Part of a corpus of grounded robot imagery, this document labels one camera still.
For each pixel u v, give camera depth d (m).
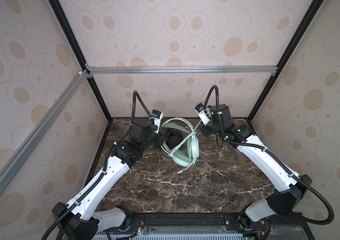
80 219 0.37
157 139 0.62
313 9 0.68
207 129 0.66
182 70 0.95
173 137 0.99
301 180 0.41
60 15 0.69
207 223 0.75
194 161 0.62
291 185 0.41
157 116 0.58
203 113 0.63
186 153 0.64
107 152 0.49
